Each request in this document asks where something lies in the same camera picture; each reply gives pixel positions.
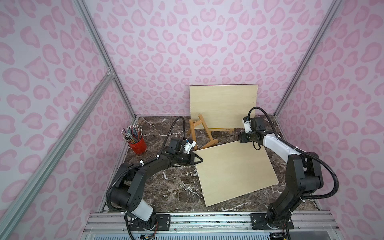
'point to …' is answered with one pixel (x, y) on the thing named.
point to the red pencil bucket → (139, 147)
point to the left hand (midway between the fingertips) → (201, 160)
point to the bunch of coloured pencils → (132, 133)
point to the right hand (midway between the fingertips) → (244, 135)
